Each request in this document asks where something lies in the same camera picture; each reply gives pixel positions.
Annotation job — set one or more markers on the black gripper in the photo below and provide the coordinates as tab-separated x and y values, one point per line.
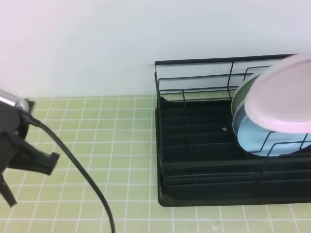
18	154

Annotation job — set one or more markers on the pink plate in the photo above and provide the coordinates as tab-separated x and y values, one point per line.
280	98

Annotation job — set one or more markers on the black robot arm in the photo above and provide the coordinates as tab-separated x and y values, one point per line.
25	105

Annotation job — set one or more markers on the grey plate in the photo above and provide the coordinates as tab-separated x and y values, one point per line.
239	117

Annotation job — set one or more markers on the green plate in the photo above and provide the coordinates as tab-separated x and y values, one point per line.
242	91

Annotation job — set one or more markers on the light blue plate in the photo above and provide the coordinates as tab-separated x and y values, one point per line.
261	142

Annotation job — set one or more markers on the black plastic drip tray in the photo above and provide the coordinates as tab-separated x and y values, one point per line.
201	163

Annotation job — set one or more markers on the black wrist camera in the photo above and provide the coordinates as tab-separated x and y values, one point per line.
11	120

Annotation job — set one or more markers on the black wire dish rack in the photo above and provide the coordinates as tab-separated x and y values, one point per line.
207	79

